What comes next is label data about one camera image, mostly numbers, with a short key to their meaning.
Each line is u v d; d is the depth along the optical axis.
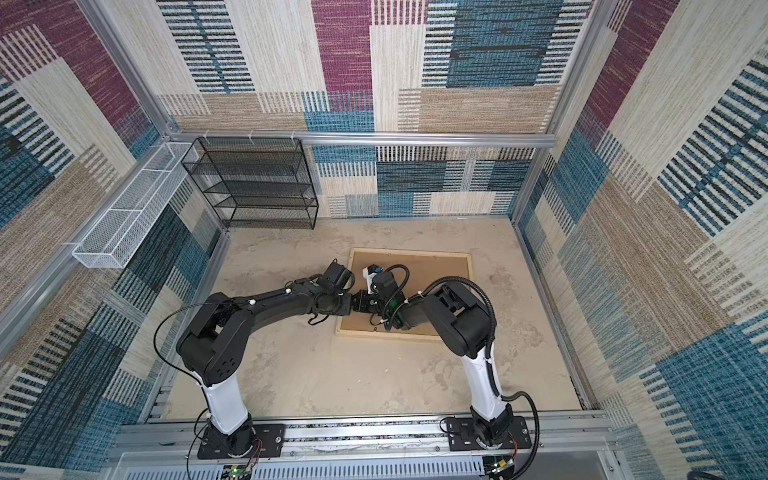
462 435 0.73
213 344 0.49
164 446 0.75
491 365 0.57
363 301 0.87
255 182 1.10
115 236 0.71
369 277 0.92
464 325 0.54
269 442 0.73
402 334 0.88
